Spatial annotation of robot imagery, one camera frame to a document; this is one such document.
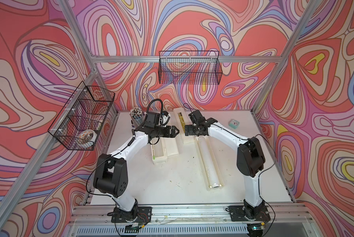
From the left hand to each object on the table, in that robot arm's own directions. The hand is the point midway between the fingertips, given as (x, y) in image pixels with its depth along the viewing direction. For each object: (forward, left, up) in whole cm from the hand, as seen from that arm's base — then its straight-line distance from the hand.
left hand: (175, 131), depth 87 cm
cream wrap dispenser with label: (-9, +10, -11) cm, 17 cm away
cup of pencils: (+12, +25, 0) cm, 28 cm away
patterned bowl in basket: (-10, +43, +9) cm, 45 cm away
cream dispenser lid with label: (+25, -4, -13) cm, 28 cm away
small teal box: (+19, -44, -15) cm, 51 cm away
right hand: (+4, -12, -8) cm, 14 cm away
